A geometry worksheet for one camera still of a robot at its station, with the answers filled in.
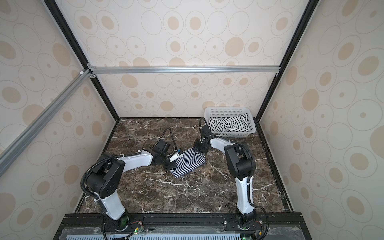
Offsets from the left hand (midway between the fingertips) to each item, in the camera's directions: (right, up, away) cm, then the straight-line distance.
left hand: (177, 162), depth 94 cm
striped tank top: (+42, +25, +21) cm, 53 cm away
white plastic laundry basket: (+31, +35, +23) cm, 52 cm away
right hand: (+14, +8, +8) cm, 18 cm away
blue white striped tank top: (+8, +2, +1) cm, 9 cm away
